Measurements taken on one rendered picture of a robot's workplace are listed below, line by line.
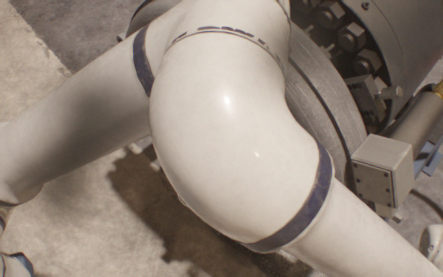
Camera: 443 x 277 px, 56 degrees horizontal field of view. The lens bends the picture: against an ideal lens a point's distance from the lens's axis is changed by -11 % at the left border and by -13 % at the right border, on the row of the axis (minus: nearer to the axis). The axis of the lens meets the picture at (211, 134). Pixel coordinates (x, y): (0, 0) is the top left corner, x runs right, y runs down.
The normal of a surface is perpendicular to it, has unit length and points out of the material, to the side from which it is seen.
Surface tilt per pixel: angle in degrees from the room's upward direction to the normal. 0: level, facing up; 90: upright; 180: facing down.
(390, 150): 22
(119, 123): 90
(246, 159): 45
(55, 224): 0
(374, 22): 36
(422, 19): 55
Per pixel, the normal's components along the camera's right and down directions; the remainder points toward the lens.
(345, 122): 0.50, -0.02
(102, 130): -0.18, 0.75
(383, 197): -0.70, 0.57
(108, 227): -0.07, -0.65
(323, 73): 0.37, -0.21
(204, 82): -0.18, -0.39
